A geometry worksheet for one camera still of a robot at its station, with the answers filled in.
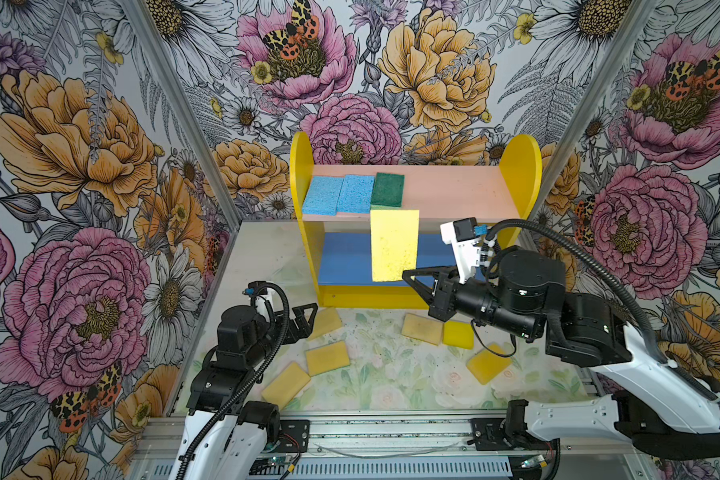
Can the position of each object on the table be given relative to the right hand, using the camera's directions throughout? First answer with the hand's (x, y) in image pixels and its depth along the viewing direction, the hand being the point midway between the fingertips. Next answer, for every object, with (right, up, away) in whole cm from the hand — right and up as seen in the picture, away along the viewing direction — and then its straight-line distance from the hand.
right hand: (408, 285), depth 50 cm
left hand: (-22, -11, +22) cm, 33 cm away
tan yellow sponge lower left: (-29, -30, +31) cm, 52 cm away
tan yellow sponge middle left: (-19, -25, +37) cm, 48 cm away
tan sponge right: (+9, -18, +39) cm, 44 cm away
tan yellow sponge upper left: (-20, -16, +43) cm, 50 cm away
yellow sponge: (+28, -28, +38) cm, 55 cm away
